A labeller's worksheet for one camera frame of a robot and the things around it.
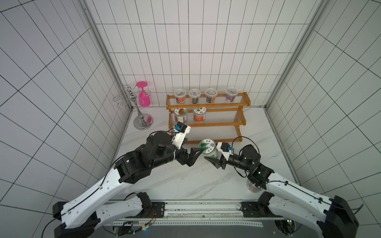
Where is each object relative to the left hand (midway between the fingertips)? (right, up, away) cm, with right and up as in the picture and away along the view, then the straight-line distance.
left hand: (190, 148), depth 61 cm
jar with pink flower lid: (+35, -26, +19) cm, 47 cm away
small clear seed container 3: (+11, +26, +19) cm, 34 cm away
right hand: (+7, -3, +9) cm, 12 cm away
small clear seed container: (+2, +26, +19) cm, 32 cm away
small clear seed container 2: (-6, +26, +19) cm, 32 cm away
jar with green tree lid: (+8, -1, +4) cm, 9 cm away
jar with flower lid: (+5, +15, +25) cm, 29 cm away
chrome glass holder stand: (-36, +10, +49) cm, 62 cm away
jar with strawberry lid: (-6, +15, +23) cm, 28 cm away
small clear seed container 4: (+23, +27, +20) cm, 40 cm away
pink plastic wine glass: (-33, +26, +40) cm, 58 cm away
